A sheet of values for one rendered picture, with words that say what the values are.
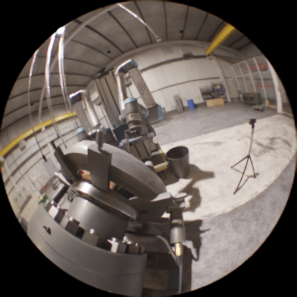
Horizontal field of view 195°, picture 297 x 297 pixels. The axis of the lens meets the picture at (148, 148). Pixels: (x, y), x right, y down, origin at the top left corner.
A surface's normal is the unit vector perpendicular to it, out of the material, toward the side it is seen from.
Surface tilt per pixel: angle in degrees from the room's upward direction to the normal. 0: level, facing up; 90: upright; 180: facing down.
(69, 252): 46
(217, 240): 0
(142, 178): 69
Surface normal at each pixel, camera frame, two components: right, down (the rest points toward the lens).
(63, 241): 0.32, -0.84
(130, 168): 0.41, -0.37
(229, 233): -0.36, -0.85
